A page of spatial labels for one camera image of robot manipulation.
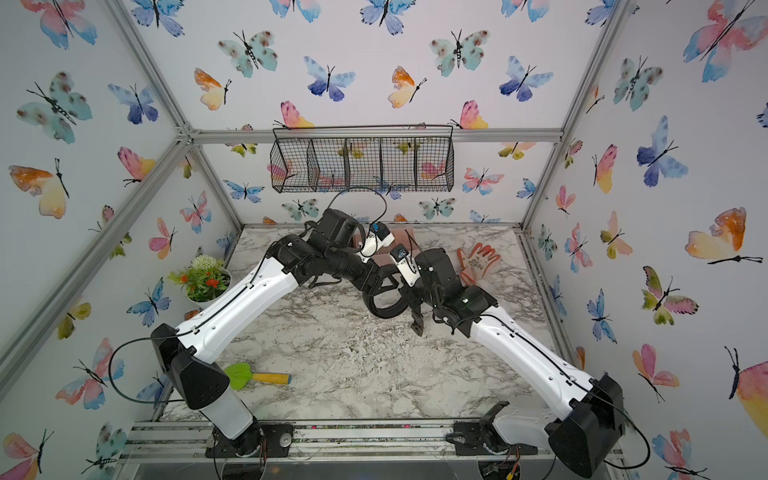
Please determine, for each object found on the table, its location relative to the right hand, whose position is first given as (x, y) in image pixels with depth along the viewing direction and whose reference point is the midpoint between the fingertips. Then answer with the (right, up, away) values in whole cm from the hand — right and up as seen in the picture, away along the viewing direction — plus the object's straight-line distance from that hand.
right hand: (410, 271), depth 76 cm
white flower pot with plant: (-58, -3, +10) cm, 59 cm away
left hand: (-5, -1, -5) cm, 7 cm away
